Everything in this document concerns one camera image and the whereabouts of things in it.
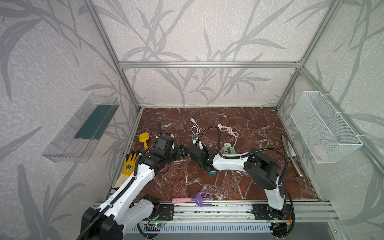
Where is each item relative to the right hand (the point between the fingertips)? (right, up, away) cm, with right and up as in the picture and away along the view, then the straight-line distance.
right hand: (195, 144), depth 93 cm
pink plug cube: (+18, -3, -4) cm, 19 cm away
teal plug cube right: (+10, -16, -8) cm, 20 cm away
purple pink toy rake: (+3, -26, -16) cm, 31 cm away
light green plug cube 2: (+22, -3, -4) cm, 23 cm away
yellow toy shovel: (-35, +3, +6) cm, 36 cm away
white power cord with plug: (-2, +15, +18) cm, 24 cm away
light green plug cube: (+20, 0, -2) cm, 20 cm away
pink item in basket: (+64, 0, -18) cm, 66 cm away
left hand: (-5, 0, -12) cm, 13 cm away
